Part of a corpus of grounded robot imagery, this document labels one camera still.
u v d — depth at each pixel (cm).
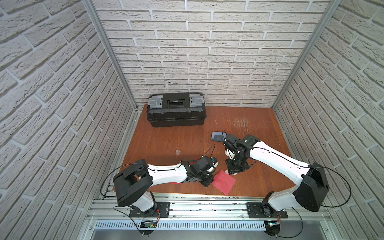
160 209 73
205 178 72
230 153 65
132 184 43
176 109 95
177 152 94
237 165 67
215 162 75
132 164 47
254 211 74
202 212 75
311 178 42
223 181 83
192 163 68
